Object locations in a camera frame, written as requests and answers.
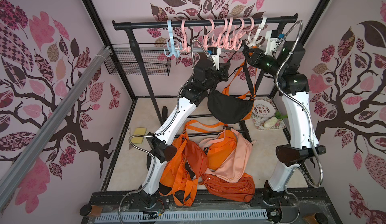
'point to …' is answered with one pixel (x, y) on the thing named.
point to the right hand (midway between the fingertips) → (245, 48)
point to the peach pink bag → (235, 168)
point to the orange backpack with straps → (187, 163)
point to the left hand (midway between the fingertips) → (228, 65)
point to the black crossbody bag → (229, 110)
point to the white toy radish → (270, 122)
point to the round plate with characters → (264, 108)
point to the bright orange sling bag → (249, 93)
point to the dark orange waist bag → (243, 190)
